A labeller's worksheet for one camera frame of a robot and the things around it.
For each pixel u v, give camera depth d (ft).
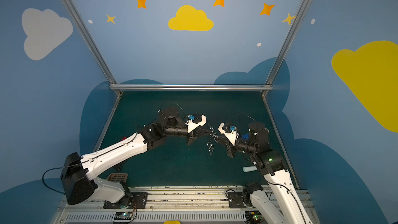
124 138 1.66
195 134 1.92
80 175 1.31
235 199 2.46
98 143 3.23
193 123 1.83
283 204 1.35
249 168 2.70
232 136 1.91
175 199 2.51
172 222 2.25
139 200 2.46
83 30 2.76
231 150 1.90
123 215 2.32
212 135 2.17
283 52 3.14
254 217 2.34
